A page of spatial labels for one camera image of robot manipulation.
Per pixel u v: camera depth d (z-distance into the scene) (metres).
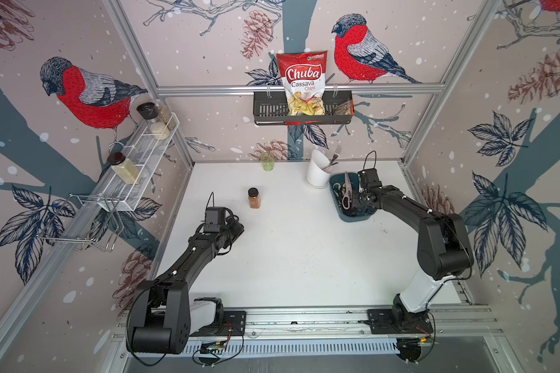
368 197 0.71
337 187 1.07
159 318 0.40
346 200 0.98
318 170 0.99
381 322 0.73
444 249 0.48
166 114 0.86
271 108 0.95
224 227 0.73
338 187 1.07
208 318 0.62
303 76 0.81
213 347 0.71
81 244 0.62
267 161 1.18
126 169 0.66
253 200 0.99
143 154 0.81
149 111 0.78
